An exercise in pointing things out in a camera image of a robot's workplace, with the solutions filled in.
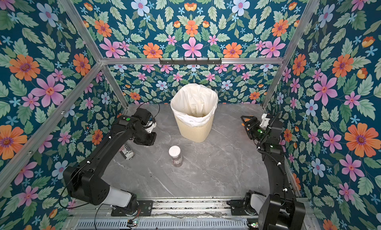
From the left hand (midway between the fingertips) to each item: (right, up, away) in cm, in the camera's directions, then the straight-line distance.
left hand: (155, 142), depth 79 cm
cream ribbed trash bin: (+21, +7, +3) cm, 23 cm away
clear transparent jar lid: (+43, -7, +16) cm, 46 cm away
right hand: (+49, +13, -2) cm, 51 cm away
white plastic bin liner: (+20, +22, +17) cm, 34 cm away
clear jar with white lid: (+11, -5, -3) cm, 12 cm away
